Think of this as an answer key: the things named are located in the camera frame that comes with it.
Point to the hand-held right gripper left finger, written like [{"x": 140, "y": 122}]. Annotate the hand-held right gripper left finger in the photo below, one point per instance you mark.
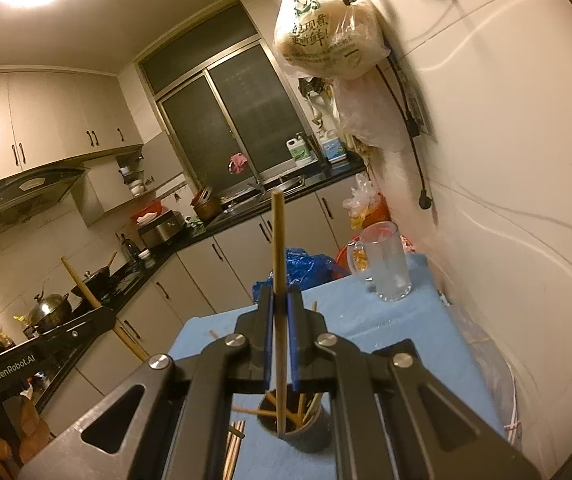
[{"x": 267, "y": 340}]

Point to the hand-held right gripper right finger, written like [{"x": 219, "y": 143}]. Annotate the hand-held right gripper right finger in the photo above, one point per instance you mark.
[{"x": 294, "y": 340}]

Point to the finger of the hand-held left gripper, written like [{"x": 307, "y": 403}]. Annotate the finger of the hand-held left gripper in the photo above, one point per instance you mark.
[{"x": 76, "y": 332}]

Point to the thick wooden chopstick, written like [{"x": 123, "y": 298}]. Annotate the thick wooden chopstick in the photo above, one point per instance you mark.
[{"x": 83, "y": 290}]

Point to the grey cup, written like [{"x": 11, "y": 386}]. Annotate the grey cup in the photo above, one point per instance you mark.
[{"x": 311, "y": 437}]

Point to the wooden chopstick pair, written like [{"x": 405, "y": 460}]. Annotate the wooden chopstick pair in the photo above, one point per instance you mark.
[
  {"x": 238, "y": 440},
  {"x": 228, "y": 452}
]

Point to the person's left hand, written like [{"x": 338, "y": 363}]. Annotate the person's left hand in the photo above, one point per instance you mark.
[{"x": 33, "y": 430}]

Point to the wok with lid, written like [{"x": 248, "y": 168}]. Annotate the wok with lid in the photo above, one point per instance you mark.
[{"x": 51, "y": 310}]

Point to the cooking oil bottle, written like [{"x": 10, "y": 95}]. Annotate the cooking oil bottle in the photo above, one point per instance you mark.
[{"x": 20, "y": 325}]

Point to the black frying pan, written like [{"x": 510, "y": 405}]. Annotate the black frying pan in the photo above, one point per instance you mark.
[{"x": 97, "y": 277}]

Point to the blue plastic bag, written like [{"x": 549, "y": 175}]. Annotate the blue plastic bag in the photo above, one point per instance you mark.
[{"x": 306, "y": 270}]

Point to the blue tablecloth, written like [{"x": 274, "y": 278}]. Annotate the blue tablecloth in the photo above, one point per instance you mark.
[{"x": 366, "y": 320}]

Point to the gas stove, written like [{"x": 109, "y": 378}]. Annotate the gas stove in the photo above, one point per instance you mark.
[{"x": 126, "y": 277}]

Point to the beige kitchen cabinets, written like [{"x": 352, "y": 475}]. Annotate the beige kitchen cabinets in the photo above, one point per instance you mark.
[{"x": 206, "y": 270}]

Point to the metal kettle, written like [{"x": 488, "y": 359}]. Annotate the metal kettle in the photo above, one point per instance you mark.
[{"x": 128, "y": 250}]

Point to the small white bowl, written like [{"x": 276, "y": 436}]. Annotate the small white bowl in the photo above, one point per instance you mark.
[{"x": 147, "y": 258}]

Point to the glass mug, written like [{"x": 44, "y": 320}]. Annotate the glass mug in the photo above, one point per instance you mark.
[{"x": 388, "y": 265}]

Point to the silver rice cooker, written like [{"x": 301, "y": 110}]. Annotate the silver rice cooker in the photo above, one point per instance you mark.
[{"x": 163, "y": 230}]

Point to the red basin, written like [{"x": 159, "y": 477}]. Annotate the red basin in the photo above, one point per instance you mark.
[{"x": 147, "y": 210}]

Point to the brown pot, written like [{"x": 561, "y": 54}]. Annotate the brown pot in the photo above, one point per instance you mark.
[{"x": 207, "y": 207}]

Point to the range hood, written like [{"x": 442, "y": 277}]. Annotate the range hood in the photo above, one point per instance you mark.
[{"x": 26, "y": 195}]

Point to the orange plastic bag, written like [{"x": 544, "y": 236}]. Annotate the orange plastic bag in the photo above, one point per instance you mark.
[{"x": 366, "y": 210}]

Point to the kitchen sink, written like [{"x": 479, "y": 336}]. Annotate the kitchen sink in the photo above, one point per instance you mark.
[{"x": 276, "y": 185}]

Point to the black kitchen countertop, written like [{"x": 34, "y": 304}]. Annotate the black kitchen countertop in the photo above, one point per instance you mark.
[{"x": 326, "y": 172}]

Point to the pink cloth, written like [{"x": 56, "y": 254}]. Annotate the pink cloth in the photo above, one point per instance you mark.
[{"x": 238, "y": 162}]

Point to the white plastic jug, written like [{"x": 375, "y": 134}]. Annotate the white plastic jug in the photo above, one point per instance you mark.
[{"x": 300, "y": 152}]

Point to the blue label bottle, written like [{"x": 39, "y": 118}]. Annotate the blue label bottle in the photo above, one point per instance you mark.
[{"x": 333, "y": 149}]

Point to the clear plastic sheet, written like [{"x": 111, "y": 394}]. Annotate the clear plastic sheet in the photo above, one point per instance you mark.
[{"x": 486, "y": 385}]

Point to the beige upper cabinets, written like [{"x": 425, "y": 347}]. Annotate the beige upper cabinets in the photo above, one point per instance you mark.
[{"x": 41, "y": 120}]

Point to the kitchen window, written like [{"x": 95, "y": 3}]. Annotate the kitchen window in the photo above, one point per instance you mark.
[{"x": 246, "y": 105}]

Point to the clear hanging plastic bag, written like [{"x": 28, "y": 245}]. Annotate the clear hanging plastic bag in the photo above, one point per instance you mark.
[{"x": 366, "y": 110}]

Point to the printed hanging plastic bag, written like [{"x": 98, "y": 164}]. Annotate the printed hanging plastic bag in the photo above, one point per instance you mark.
[{"x": 326, "y": 35}]

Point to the wall shelf with bowls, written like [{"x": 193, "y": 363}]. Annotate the wall shelf with bowls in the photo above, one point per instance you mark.
[{"x": 133, "y": 180}]

